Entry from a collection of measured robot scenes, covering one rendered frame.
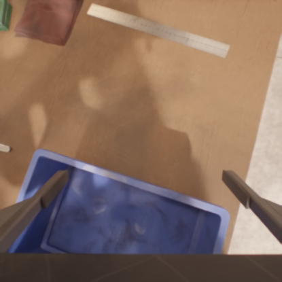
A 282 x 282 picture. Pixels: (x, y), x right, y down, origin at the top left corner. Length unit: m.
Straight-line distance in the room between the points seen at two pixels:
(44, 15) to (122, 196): 0.46
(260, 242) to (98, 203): 0.71
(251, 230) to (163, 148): 0.63
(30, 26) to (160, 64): 0.33
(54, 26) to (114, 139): 0.31
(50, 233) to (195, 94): 0.41
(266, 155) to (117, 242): 0.72
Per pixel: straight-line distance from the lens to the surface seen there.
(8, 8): 0.68
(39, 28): 0.60
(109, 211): 0.43
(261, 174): 0.96
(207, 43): 0.50
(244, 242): 0.97
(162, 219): 0.42
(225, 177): 0.17
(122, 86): 0.46
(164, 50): 0.49
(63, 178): 0.16
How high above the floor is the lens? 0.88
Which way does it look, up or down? 78 degrees down
